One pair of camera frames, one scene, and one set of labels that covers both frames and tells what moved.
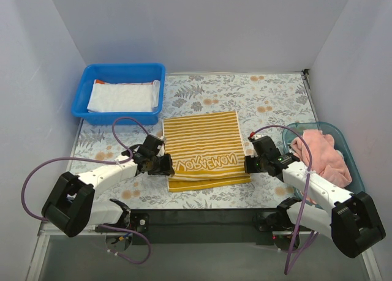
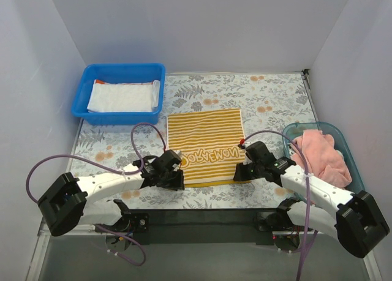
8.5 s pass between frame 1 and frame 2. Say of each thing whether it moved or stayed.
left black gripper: moved
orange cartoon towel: stayed
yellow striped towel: stayed
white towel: stayed
